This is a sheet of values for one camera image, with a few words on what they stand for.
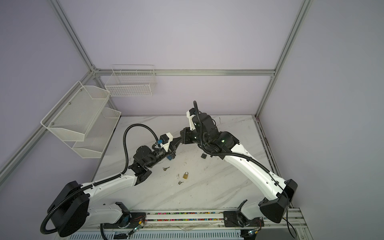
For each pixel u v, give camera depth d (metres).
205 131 0.48
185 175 0.88
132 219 0.73
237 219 0.66
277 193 0.39
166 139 0.59
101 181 0.49
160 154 0.64
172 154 0.65
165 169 0.92
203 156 0.98
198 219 0.75
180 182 0.86
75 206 0.41
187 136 0.58
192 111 0.59
